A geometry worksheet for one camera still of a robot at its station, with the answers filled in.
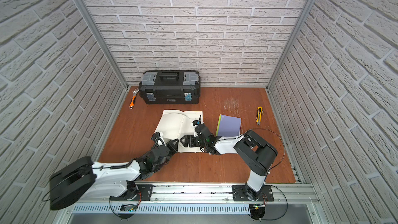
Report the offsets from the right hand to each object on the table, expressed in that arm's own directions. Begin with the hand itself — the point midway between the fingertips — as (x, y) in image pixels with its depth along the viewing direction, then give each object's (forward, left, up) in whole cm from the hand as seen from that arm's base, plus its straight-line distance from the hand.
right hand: (187, 140), depth 89 cm
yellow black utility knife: (+18, -49, -2) cm, 52 cm away
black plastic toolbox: (+31, +10, +14) cm, 35 cm away
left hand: (-2, +2, +6) cm, 6 cm away
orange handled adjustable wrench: (+30, +40, 0) cm, 50 cm away
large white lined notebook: (+10, +7, +2) cm, 12 cm away
